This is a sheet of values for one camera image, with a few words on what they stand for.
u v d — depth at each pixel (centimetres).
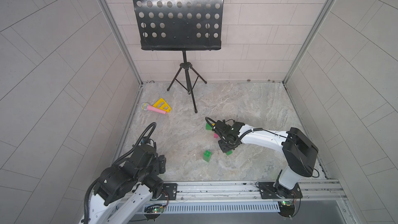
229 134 61
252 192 73
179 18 68
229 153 83
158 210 65
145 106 99
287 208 68
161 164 58
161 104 102
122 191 40
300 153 44
